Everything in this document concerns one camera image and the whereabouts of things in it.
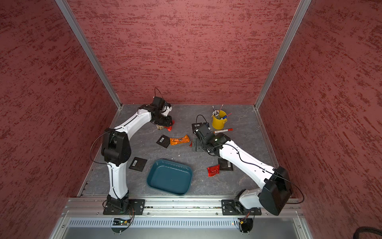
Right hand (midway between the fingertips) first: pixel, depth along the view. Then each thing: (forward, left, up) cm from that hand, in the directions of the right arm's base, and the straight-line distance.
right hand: (201, 148), depth 80 cm
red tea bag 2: (+18, +21, -6) cm, 28 cm away
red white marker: (+20, -17, -13) cm, 29 cm away
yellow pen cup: (+25, -13, -5) cm, 29 cm away
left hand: (+19, +21, -4) cm, 29 cm away
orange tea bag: (+12, +17, -12) cm, 24 cm away
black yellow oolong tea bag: (+25, +29, -13) cm, 40 cm away
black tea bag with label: (+14, +25, -14) cm, 32 cm away
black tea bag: (-2, +39, -14) cm, 42 cm away
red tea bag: (-9, -7, -11) cm, 16 cm away
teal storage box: (-12, +18, -11) cm, 24 cm away
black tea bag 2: (-4, -14, -15) cm, 21 cm away
